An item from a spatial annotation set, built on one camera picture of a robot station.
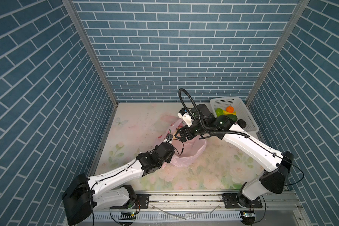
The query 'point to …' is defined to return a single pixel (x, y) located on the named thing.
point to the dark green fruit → (232, 117)
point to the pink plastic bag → (186, 152)
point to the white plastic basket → (241, 113)
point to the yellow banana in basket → (225, 113)
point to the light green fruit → (219, 111)
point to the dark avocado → (242, 123)
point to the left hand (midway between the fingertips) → (169, 148)
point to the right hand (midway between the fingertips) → (178, 130)
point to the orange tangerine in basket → (230, 109)
